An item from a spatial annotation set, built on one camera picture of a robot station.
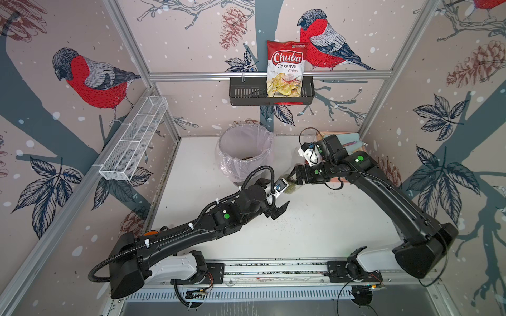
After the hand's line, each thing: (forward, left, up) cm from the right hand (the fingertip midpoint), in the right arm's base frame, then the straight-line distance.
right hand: (294, 177), depth 72 cm
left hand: (-4, +5, -1) cm, 6 cm away
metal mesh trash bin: (+22, +22, -9) cm, 32 cm away
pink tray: (+47, -23, -24) cm, 58 cm away
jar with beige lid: (-2, +2, +3) cm, 5 cm away
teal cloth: (+43, -41, -25) cm, 65 cm away
